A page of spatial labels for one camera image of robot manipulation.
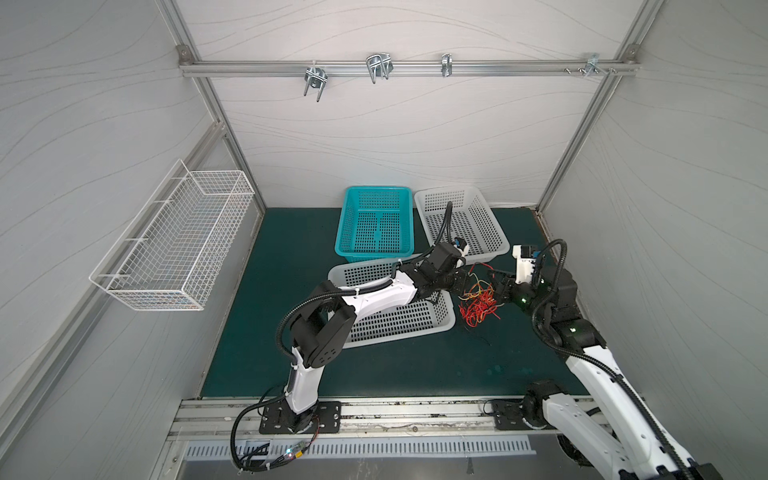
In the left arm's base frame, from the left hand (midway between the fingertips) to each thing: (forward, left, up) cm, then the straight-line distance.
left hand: (473, 275), depth 84 cm
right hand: (-2, -3, +9) cm, 9 cm away
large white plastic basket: (-5, +14, -14) cm, 21 cm away
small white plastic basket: (+33, -7, -12) cm, 36 cm away
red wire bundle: (-8, 0, -1) cm, 8 cm away
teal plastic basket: (+31, +31, -13) cm, 46 cm away
